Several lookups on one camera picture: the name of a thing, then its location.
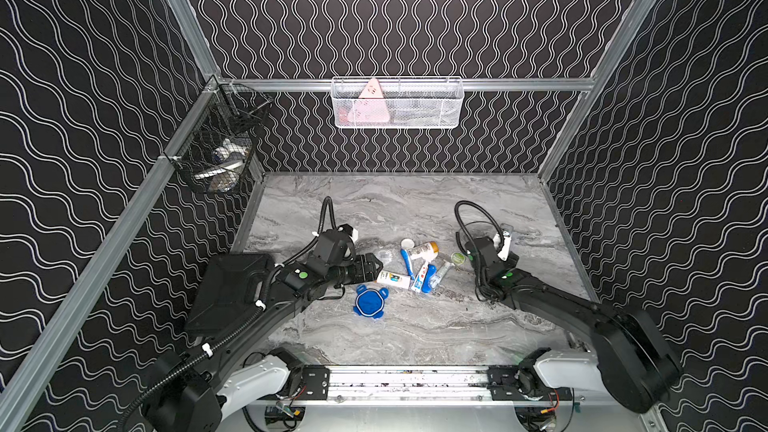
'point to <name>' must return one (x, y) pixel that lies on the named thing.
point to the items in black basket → (228, 160)
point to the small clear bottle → (441, 273)
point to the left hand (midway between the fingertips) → (373, 263)
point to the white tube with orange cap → (426, 251)
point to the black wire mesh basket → (232, 111)
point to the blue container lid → (370, 302)
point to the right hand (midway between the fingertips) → (497, 248)
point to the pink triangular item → (371, 106)
